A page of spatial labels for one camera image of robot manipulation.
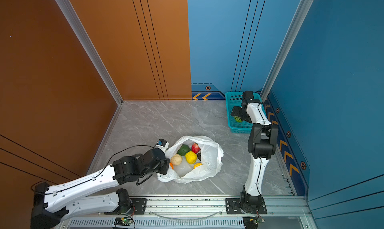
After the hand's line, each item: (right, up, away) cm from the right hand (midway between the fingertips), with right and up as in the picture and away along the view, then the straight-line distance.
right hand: (238, 115), depth 100 cm
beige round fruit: (-40, -25, -17) cm, 50 cm away
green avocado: (-36, -20, -12) cm, 43 cm away
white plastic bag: (-20, -22, -19) cm, 35 cm away
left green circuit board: (-64, -51, -29) cm, 86 cm away
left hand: (-40, -22, -26) cm, 53 cm away
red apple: (-29, -20, -10) cm, 36 cm away
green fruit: (+1, -3, +2) cm, 4 cm away
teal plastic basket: (+2, +13, +16) cm, 21 cm away
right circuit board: (-2, -50, -30) cm, 59 cm away
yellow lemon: (-31, -24, -15) cm, 42 cm away
